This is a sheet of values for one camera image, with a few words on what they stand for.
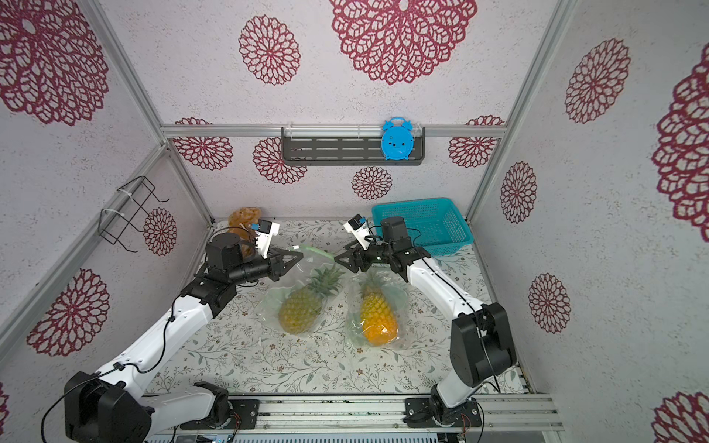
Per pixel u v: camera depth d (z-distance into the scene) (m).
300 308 0.81
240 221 1.07
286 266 0.69
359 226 0.71
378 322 0.80
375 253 0.72
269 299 0.83
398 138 0.88
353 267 0.73
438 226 1.18
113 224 0.72
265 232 0.65
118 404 0.38
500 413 0.76
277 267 0.65
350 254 0.72
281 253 0.66
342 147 0.93
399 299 0.89
